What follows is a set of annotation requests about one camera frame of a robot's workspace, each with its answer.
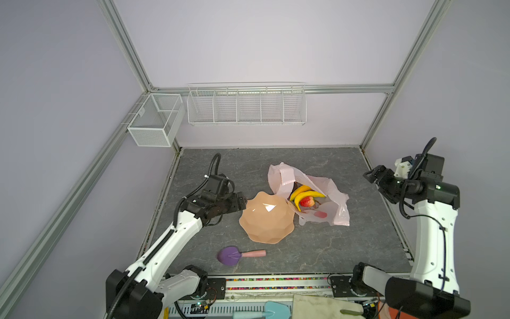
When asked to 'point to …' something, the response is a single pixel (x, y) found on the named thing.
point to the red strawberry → (307, 201)
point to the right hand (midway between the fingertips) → (374, 182)
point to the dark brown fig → (296, 185)
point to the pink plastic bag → (333, 208)
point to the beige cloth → (315, 307)
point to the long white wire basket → (247, 104)
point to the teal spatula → (273, 310)
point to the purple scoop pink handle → (230, 256)
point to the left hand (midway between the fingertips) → (238, 205)
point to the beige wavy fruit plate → (268, 218)
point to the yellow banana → (306, 194)
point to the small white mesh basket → (157, 119)
